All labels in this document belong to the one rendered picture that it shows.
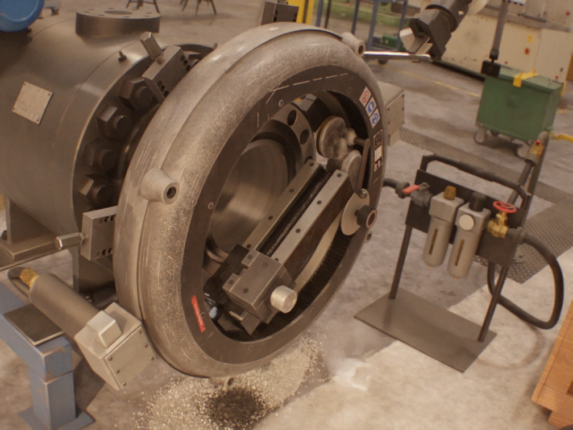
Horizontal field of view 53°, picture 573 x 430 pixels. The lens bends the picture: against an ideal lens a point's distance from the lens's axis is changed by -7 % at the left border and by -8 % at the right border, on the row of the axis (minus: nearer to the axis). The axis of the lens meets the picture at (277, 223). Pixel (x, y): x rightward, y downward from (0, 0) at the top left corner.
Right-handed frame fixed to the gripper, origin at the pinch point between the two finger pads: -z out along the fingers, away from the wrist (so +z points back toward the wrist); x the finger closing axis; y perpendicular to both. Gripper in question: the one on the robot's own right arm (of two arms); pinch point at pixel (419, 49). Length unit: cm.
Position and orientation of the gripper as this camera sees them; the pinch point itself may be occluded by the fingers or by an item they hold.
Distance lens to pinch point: 143.5
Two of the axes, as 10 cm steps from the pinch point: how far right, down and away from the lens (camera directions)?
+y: 6.6, 2.1, -7.2
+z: 5.6, -7.8, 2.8
